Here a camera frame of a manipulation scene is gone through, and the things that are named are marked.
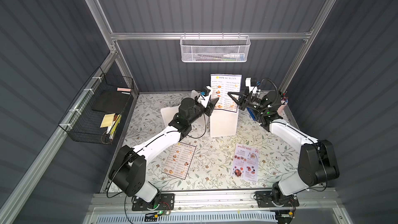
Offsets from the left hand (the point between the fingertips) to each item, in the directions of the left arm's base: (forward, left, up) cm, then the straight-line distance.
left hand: (214, 95), depth 74 cm
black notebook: (-1, +51, -3) cm, 51 cm away
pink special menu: (-22, -18, -33) cm, 43 cm away
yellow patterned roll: (-14, +46, -6) cm, 48 cm away
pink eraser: (+12, +50, -7) cm, 52 cm away
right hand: (-1, -8, +2) cm, 8 cm away
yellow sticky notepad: (-10, +50, -6) cm, 52 cm away
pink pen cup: (+14, -49, -29) cm, 59 cm away
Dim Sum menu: (-19, +20, -33) cm, 43 cm away
